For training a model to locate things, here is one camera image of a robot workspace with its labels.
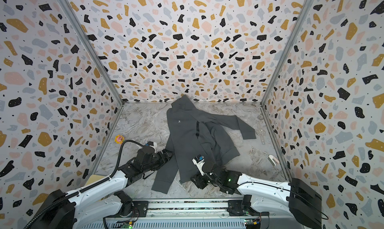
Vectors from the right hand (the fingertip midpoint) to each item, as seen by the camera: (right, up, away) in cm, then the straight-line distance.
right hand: (191, 174), depth 77 cm
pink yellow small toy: (-47, +15, +18) cm, 53 cm away
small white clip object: (+49, +4, +13) cm, 50 cm away
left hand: (-11, +9, +5) cm, 15 cm away
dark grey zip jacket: (+2, +17, +24) cm, 30 cm away
